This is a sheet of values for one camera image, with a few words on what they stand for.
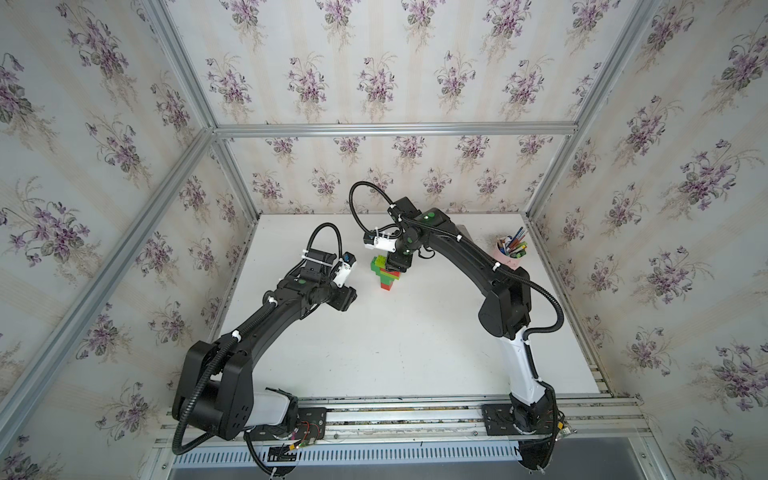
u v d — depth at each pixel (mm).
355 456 765
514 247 980
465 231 1126
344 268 773
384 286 980
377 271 908
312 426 721
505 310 537
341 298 758
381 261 877
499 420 731
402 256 786
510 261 948
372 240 779
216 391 405
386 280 954
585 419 757
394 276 898
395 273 882
